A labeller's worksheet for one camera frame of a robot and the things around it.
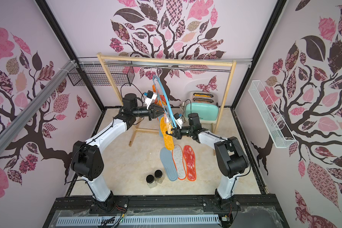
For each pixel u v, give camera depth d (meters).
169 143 0.85
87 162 0.47
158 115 0.74
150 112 0.70
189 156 0.92
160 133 0.84
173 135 0.81
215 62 0.57
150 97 0.68
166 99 0.61
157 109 0.73
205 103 1.00
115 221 0.70
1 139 0.51
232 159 0.49
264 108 0.83
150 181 0.72
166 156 0.92
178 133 0.77
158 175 0.74
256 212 0.72
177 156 0.92
